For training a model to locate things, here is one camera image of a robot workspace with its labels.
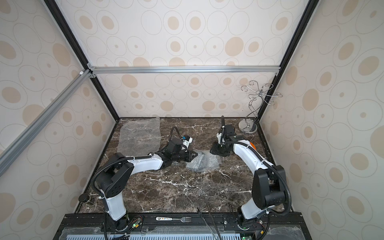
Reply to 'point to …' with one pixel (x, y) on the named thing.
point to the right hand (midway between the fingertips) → (219, 150)
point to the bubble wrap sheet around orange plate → (139, 137)
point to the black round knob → (83, 197)
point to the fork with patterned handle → (184, 219)
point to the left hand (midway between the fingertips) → (202, 155)
